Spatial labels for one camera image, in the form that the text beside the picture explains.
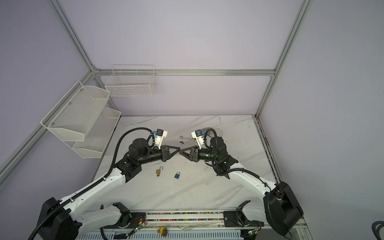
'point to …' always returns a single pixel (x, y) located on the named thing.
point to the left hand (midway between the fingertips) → (179, 150)
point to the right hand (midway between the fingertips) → (180, 153)
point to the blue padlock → (177, 175)
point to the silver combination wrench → (181, 137)
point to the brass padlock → (158, 171)
